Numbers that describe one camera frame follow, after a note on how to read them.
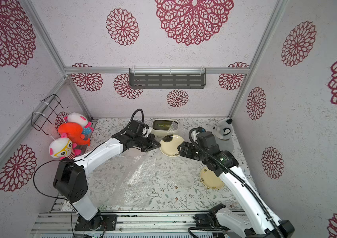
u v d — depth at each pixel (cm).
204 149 51
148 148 76
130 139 64
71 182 45
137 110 71
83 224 73
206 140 51
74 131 89
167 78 94
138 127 67
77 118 94
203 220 75
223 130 87
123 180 87
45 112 77
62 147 80
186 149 62
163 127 109
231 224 56
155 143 80
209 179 88
